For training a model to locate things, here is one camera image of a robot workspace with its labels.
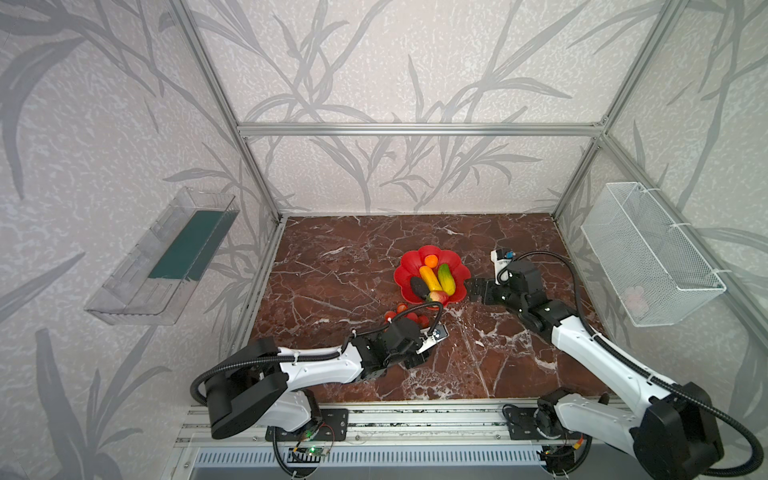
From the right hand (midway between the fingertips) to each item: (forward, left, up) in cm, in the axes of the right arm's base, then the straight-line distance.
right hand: (478, 272), depth 84 cm
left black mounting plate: (-36, +39, -14) cm, 55 cm away
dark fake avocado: (+2, +16, -13) cm, 21 cm away
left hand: (-14, +13, -8) cm, 21 cm away
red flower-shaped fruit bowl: (+14, +19, -15) cm, 28 cm away
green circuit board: (-41, +43, -15) cm, 61 cm away
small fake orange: (+13, +12, -12) cm, 21 cm away
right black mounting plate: (-35, -8, -15) cm, 39 cm away
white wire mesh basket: (-11, -33, +18) cm, 39 cm away
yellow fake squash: (+6, +12, -13) cm, 19 cm away
